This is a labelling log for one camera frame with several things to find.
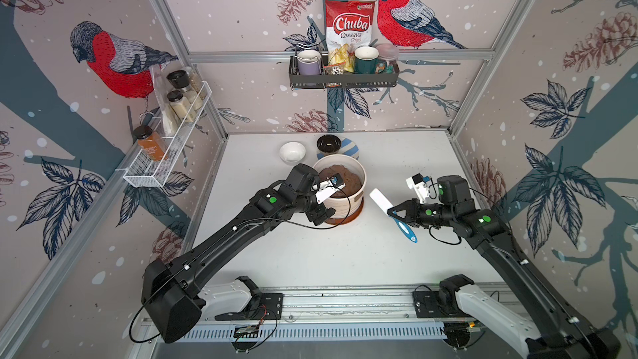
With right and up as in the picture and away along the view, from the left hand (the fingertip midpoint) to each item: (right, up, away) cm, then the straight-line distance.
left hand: (330, 191), depth 75 cm
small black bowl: (0, +16, +36) cm, 40 cm away
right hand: (+17, -5, -4) cm, 18 cm away
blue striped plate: (+10, +14, +39) cm, 43 cm away
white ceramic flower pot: (+6, -4, +4) cm, 9 cm away
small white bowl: (-17, +12, +37) cm, 42 cm away
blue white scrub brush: (+15, -2, -1) cm, 15 cm away
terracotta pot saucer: (+9, -12, +15) cm, 21 cm away
